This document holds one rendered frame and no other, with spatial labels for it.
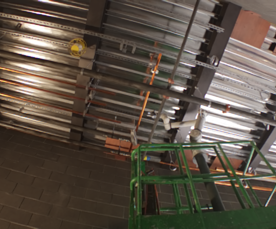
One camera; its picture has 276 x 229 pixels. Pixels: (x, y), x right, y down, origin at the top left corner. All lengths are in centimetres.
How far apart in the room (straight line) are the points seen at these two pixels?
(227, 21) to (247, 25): 47
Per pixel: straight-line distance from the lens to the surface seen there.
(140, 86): 241
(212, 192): 223
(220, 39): 315
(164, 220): 169
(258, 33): 364
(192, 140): 264
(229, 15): 317
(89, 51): 302
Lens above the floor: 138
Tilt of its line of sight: 62 degrees up
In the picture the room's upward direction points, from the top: straight up
